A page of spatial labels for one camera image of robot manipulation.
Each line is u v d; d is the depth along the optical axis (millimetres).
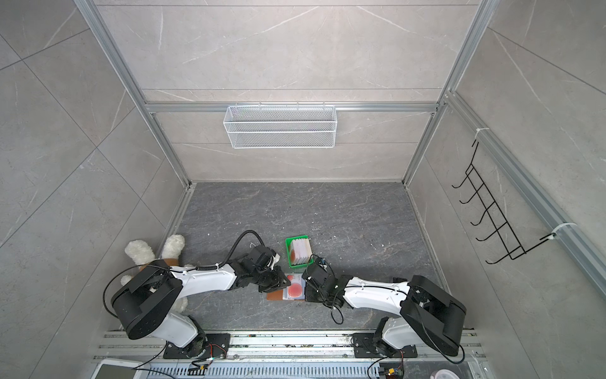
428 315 420
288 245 929
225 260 945
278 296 837
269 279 761
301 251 903
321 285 646
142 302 440
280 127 1009
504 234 644
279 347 747
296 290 833
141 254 837
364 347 748
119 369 659
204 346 674
